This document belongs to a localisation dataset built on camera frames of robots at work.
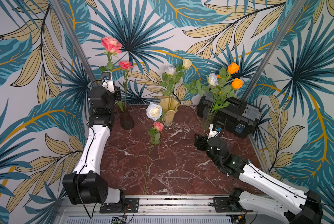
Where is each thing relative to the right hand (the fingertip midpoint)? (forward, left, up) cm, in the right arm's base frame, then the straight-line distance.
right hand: (199, 135), depth 76 cm
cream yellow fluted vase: (+28, +15, -5) cm, 32 cm away
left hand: (+19, +45, +22) cm, 53 cm away
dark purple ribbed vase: (+21, +45, -12) cm, 51 cm away
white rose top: (+26, 0, +13) cm, 29 cm away
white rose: (+36, +14, +13) cm, 41 cm away
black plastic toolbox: (+19, -28, -6) cm, 34 cm away
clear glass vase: (+22, -12, -11) cm, 27 cm away
